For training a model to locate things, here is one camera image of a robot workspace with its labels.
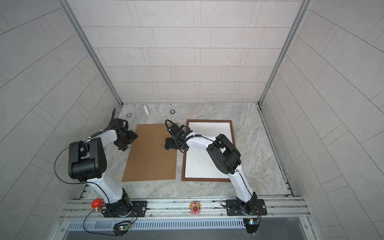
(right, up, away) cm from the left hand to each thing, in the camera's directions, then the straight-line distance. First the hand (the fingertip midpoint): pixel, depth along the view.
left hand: (137, 136), depth 97 cm
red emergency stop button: (-8, -29, -27) cm, 40 cm away
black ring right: (+21, +16, +14) cm, 30 cm away
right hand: (+22, -6, -5) cm, 24 cm away
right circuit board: (+65, -37, -29) cm, 81 cm away
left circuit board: (+7, -36, -33) cm, 49 cm away
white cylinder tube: (+1, +18, +14) cm, 23 cm away
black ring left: (-10, +14, +11) cm, 21 cm away
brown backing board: (+11, -13, -9) cm, 19 cm away
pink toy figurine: (+39, -29, -28) cm, 56 cm away
